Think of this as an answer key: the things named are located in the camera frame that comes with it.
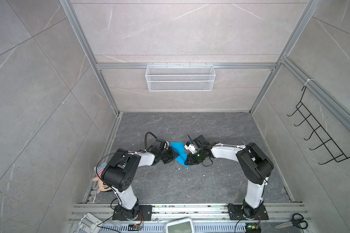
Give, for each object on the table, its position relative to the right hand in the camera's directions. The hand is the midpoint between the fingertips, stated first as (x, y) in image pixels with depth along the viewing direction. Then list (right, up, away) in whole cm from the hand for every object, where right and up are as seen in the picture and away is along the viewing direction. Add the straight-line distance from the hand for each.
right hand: (186, 162), depth 91 cm
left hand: (-4, +6, +1) cm, 8 cm away
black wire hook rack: (+61, +23, -24) cm, 69 cm away
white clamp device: (-48, -24, -22) cm, 58 cm away
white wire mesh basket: (-3, +58, +9) cm, 58 cm away
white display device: (-3, -23, -25) cm, 34 cm away
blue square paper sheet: (-4, +8, +6) cm, 11 cm away
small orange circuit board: (-26, -26, -21) cm, 43 cm away
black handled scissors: (+55, -24, -20) cm, 63 cm away
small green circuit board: (+32, -27, -21) cm, 47 cm away
